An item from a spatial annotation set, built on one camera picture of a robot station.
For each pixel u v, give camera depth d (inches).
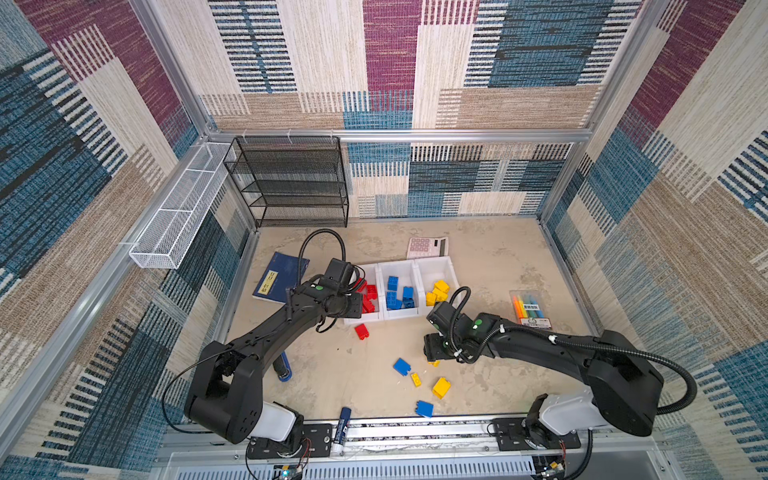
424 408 30.7
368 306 37.3
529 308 37.0
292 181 43.6
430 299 36.9
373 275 37.9
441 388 31.5
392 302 37.0
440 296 37.2
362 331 36.0
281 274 41.5
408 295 38.1
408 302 37.8
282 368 31.8
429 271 40.3
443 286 38.3
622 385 16.9
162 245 36.0
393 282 38.9
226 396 16.5
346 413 30.4
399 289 39.4
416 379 31.9
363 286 39.3
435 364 33.3
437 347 29.7
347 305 29.4
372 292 37.7
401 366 33.4
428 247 43.0
